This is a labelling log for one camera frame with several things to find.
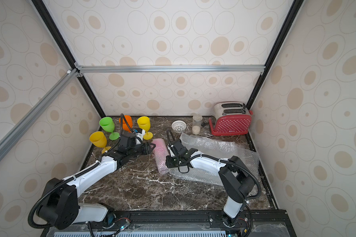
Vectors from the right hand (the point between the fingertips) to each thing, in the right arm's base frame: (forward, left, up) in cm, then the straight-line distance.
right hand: (172, 161), depth 88 cm
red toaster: (+28, -37, +10) cm, 47 cm away
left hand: (+4, +8, +11) cm, 14 cm away
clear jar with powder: (+29, -15, +3) cm, 33 cm away
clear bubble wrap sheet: (+12, -28, -5) cm, 31 cm away
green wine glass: (+19, +43, +11) cm, 48 cm away
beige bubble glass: (+7, +43, +11) cm, 45 cm away
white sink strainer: (+33, -2, -4) cm, 33 cm away
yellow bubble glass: (+24, +20, +8) cm, 32 cm away
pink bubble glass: (+4, +7, +2) cm, 8 cm away
